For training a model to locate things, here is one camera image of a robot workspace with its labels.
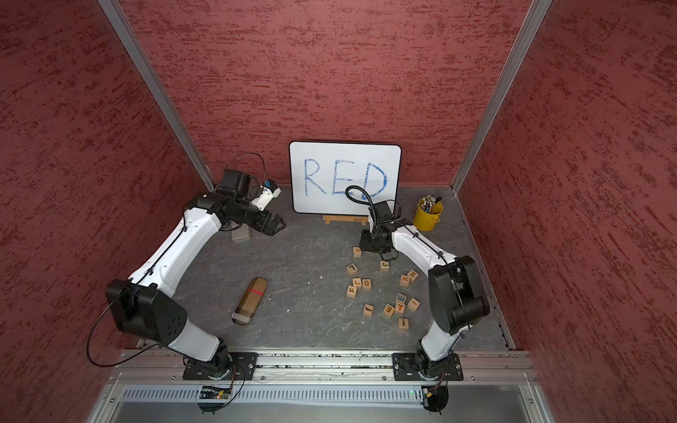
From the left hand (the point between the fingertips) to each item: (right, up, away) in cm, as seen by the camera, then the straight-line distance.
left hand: (269, 224), depth 81 cm
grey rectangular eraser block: (-16, -5, +16) cm, 23 cm away
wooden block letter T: (+42, -27, +2) cm, 50 cm away
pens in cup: (+54, +7, +11) cm, 55 cm away
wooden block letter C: (+28, -21, +8) cm, 36 cm away
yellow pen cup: (+55, +3, +16) cm, 58 cm away
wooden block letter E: (+43, -25, +4) cm, 50 cm away
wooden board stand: (+17, +1, +24) cm, 29 cm away
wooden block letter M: (+48, -18, +9) cm, 52 cm away
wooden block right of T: (+46, -26, +2) cm, 53 cm away
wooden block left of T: (+38, -28, +2) cm, 47 cm away
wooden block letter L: (+26, -17, +11) cm, 33 cm away
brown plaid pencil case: (-7, -26, +3) cm, 27 cm away
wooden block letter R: (+29, -12, +15) cm, 34 cm away
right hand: (+31, -10, +10) cm, 34 cm away
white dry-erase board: (+23, +17, +16) cm, 33 cm away
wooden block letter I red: (+31, -28, +2) cm, 42 cm away
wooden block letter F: (+26, -23, +5) cm, 36 cm away
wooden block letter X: (+45, -21, +8) cm, 50 cm away
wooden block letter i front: (+42, -31, -1) cm, 52 cm away
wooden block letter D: (+31, -21, +7) cm, 38 cm away
